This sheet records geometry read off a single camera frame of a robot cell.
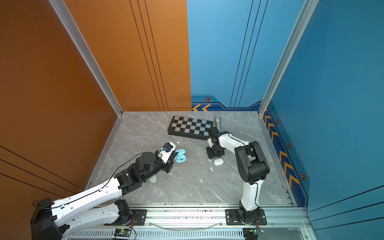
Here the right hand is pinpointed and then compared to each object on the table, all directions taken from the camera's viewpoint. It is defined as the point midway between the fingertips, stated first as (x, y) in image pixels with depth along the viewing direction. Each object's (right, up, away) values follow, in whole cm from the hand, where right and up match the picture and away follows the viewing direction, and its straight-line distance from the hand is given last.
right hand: (210, 156), depth 95 cm
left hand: (-19, +7, -22) cm, 30 cm away
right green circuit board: (+20, -29, -26) cm, 44 cm away
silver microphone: (+7, +22, +14) cm, 27 cm away
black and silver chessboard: (-13, +18, +10) cm, 25 cm away
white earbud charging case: (+4, -2, -5) cm, 7 cm away
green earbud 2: (0, -6, -6) cm, 9 cm away
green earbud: (-22, +8, +7) cm, 25 cm away
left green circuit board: (-44, -32, -24) cm, 59 cm away
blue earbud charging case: (-17, +4, -22) cm, 28 cm away
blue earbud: (0, -2, -3) cm, 4 cm away
